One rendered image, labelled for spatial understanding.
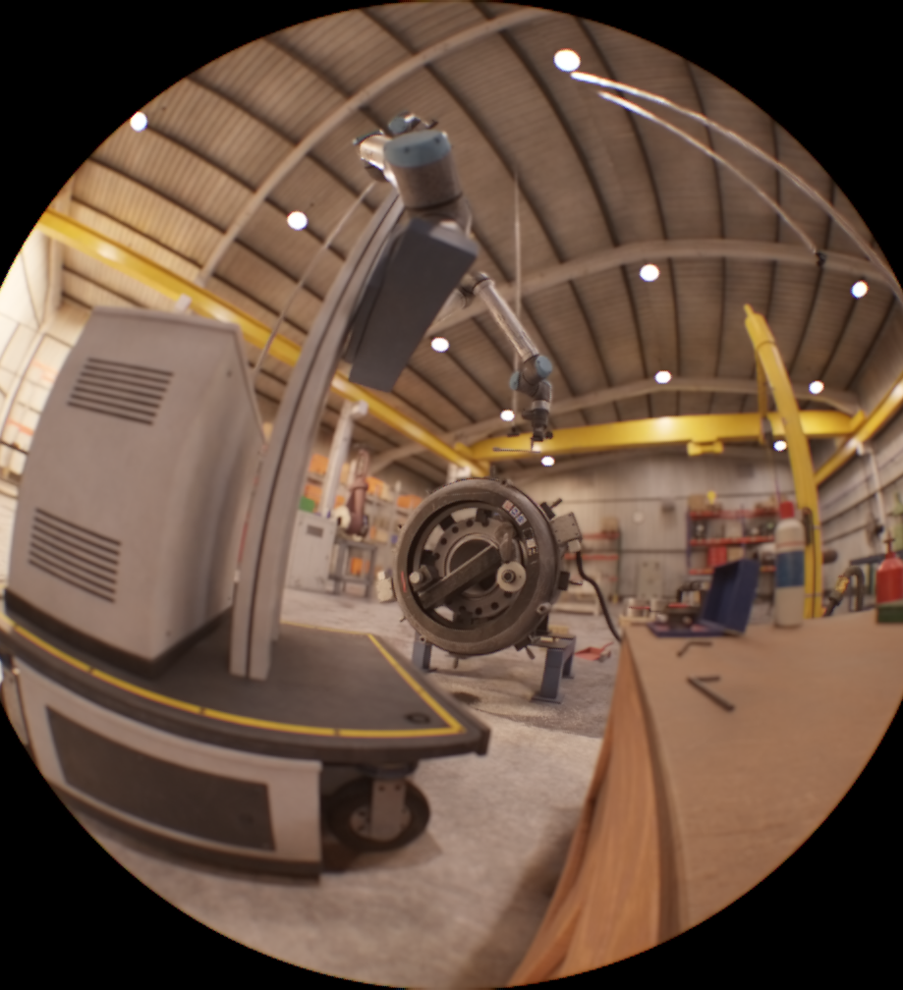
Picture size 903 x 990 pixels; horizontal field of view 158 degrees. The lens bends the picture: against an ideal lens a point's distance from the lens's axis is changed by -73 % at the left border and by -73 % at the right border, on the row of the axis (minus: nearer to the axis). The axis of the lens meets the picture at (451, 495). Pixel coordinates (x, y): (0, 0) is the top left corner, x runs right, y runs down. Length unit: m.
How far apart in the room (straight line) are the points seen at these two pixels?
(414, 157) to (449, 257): 0.26
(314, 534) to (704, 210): 10.51
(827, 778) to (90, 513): 0.65
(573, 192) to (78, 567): 8.77
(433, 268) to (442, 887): 1.15
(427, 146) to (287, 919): 1.32
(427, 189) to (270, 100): 8.04
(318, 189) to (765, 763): 8.92
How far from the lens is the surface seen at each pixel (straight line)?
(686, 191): 9.09
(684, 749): 0.16
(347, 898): 0.64
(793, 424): 4.53
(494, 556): 1.26
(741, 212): 9.71
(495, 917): 0.64
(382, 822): 0.61
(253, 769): 0.45
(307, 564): 5.05
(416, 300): 0.82
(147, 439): 0.51
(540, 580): 1.22
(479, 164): 8.18
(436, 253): 0.73
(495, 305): 1.58
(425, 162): 0.82
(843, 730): 0.20
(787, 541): 0.69
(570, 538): 1.25
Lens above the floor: 0.54
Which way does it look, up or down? 14 degrees up
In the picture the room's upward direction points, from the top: 7 degrees clockwise
